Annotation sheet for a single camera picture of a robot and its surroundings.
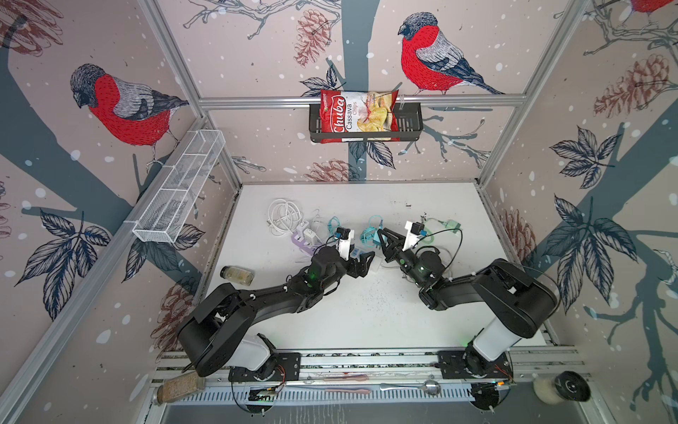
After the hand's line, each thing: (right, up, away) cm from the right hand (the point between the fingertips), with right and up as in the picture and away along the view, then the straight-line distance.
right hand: (380, 231), depth 83 cm
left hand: (-3, -5, -1) cm, 6 cm away
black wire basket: (+13, +37, +12) cm, 41 cm away
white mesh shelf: (-62, +28, +7) cm, 69 cm away
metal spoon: (+12, -40, -14) cm, 44 cm away
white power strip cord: (-37, +3, +25) cm, 45 cm away
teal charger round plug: (-3, -2, +5) cm, 6 cm away
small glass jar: (-48, -16, +5) cm, 51 cm away
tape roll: (+42, -35, -21) cm, 58 cm away
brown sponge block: (-54, -39, -16) cm, 69 cm away
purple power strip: (-29, -5, +16) cm, 33 cm away
